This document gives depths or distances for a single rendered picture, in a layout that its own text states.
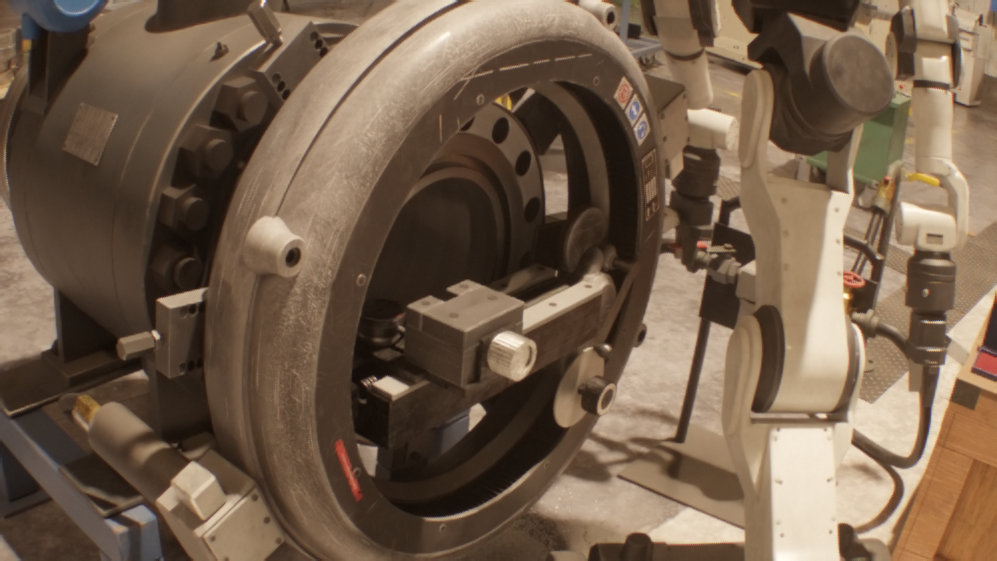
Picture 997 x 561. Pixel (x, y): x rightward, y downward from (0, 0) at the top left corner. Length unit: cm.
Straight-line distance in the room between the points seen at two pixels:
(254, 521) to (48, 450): 60
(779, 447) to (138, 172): 89
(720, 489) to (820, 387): 78
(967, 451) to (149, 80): 143
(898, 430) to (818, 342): 122
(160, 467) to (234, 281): 26
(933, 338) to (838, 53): 46
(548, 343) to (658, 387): 120
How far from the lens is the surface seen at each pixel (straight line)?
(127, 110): 136
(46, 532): 179
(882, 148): 438
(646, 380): 245
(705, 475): 209
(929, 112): 143
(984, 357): 177
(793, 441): 132
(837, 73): 121
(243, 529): 104
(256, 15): 97
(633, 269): 138
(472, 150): 126
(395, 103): 95
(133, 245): 127
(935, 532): 178
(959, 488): 173
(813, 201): 136
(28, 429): 162
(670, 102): 147
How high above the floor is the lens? 107
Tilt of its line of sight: 22 degrees down
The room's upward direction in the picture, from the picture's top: 6 degrees clockwise
